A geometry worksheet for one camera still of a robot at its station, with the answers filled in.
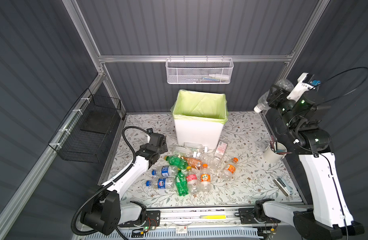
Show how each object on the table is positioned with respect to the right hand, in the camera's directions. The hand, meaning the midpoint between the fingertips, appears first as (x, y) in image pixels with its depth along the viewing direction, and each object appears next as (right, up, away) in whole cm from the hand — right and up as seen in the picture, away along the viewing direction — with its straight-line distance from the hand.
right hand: (279, 88), depth 56 cm
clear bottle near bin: (-30, -28, +40) cm, 57 cm away
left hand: (-54, -25, +30) cm, 67 cm away
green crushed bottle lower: (-38, -46, +26) cm, 65 cm away
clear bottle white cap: (-20, -35, +38) cm, 56 cm away
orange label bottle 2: (-11, -39, +29) cm, 50 cm away
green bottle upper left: (-41, -37, +37) cm, 66 cm away
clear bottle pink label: (-32, -45, +27) cm, 61 cm away
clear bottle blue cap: (-46, -40, +27) cm, 66 cm away
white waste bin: (-27, -13, +23) cm, 38 cm away
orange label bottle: (-25, -46, +26) cm, 58 cm away
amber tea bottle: (-31, -36, +31) cm, 57 cm away
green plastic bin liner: (-21, -1, +40) cm, 45 cm away
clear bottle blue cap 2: (-50, -45, +23) cm, 71 cm away
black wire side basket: (-86, -19, +16) cm, 89 cm away
